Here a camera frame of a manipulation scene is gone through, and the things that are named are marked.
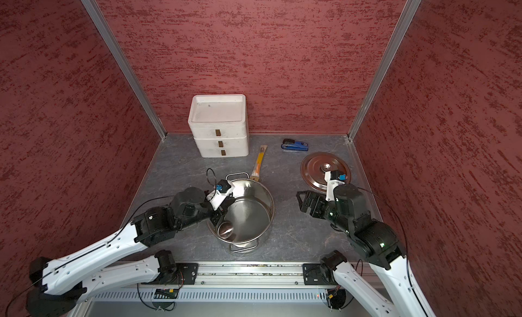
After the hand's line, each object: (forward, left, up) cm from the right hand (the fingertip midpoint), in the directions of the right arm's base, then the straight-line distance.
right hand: (304, 201), depth 65 cm
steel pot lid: (+32, -13, -26) cm, 43 cm away
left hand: (+2, +25, -3) cm, 25 cm away
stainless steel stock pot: (+6, +20, -25) cm, 33 cm away
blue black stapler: (+47, -2, -25) cm, 53 cm away
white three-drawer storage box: (+41, +35, -1) cm, 53 cm away
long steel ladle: (-2, +30, -19) cm, 36 cm away
